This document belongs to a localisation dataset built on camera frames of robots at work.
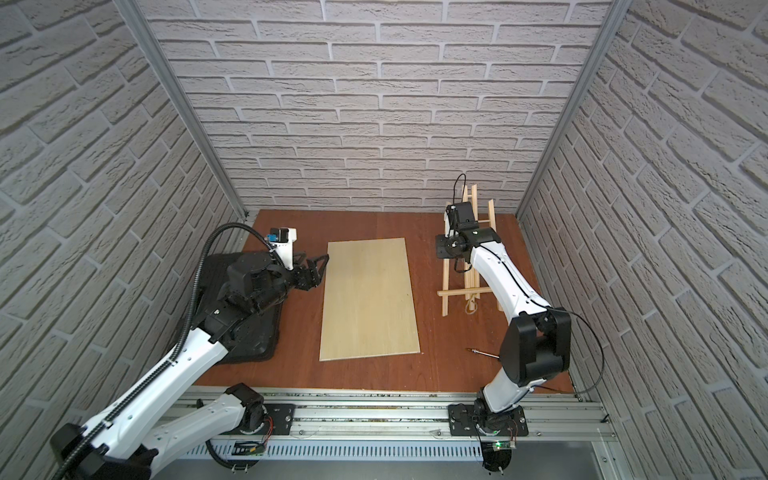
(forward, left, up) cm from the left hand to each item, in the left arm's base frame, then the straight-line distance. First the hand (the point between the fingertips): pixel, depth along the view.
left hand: (321, 250), depth 71 cm
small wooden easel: (0, -42, -19) cm, 46 cm away
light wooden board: (+1, -10, -30) cm, 32 cm away
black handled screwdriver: (-15, -44, -29) cm, 55 cm away
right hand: (+11, -35, -11) cm, 39 cm away
